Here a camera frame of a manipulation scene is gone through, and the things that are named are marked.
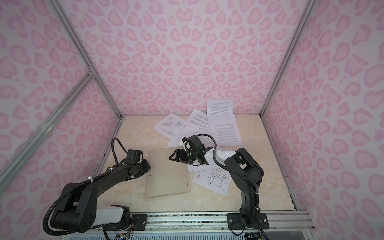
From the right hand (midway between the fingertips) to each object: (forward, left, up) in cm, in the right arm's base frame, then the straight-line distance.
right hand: (175, 158), depth 86 cm
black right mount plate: (-29, -31, -9) cm, 44 cm away
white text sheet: (+29, -33, -10) cm, 45 cm away
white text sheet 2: (+30, +5, -9) cm, 32 cm away
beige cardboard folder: (-8, +6, -9) cm, 14 cm away
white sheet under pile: (-11, -24, +24) cm, 36 cm away
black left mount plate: (-30, +16, -9) cm, 35 cm away
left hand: (-1, +16, -7) cm, 18 cm away
